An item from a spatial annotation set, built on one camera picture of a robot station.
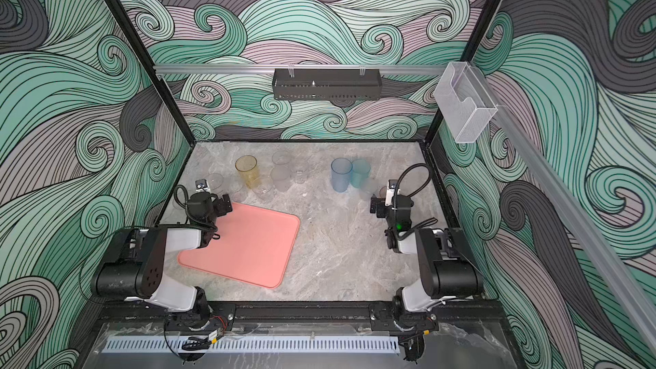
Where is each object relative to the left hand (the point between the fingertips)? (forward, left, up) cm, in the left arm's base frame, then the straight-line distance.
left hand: (212, 195), depth 94 cm
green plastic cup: (+8, -56, +6) cm, 56 cm away
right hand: (+1, -65, 0) cm, 65 cm away
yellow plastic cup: (+7, -14, +7) cm, 17 cm away
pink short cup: (+2, -64, 0) cm, 64 cm away
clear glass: (+4, -1, +2) cm, 5 cm away
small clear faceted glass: (+16, -32, -4) cm, 36 cm away
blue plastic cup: (+8, -48, +3) cm, 49 cm away
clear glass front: (+6, -18, -5) cm, 19 cm away
